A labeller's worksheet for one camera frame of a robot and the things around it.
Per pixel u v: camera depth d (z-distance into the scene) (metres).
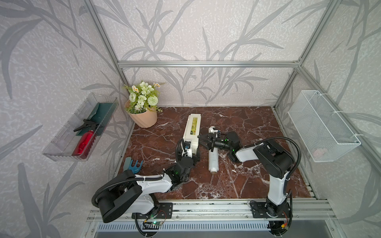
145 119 0.99
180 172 0.62
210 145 0.79
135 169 0.86
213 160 0.85
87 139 0.60
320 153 0.71
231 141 0.72
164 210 0.73
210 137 0.79
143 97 0.87
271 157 0.52
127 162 0.90
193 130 0.87
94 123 0.67
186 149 0.68
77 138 0.64
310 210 0.75
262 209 0.72
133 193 0.43
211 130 0.87
